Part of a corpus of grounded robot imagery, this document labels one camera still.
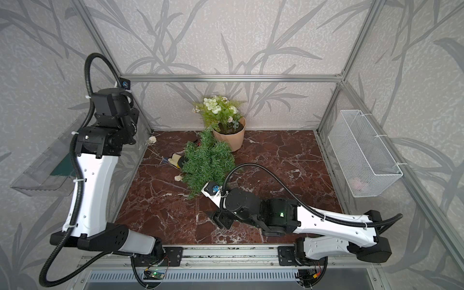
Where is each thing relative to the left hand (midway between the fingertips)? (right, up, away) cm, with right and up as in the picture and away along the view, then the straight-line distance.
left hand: (115, 107), depth 60 cm
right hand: (+32, -32, -1) cm, 45 cm away
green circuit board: (+9, -64, +11) cm, 66 cm away
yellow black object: (+5, -22, +44) cm, 49 cm away
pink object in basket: (+90, -29, +13) cm, 95 cm away
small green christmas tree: (+28, -19, +11) cm, 36 cm away
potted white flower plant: (+31, +2, +32) cm, 45 cm away
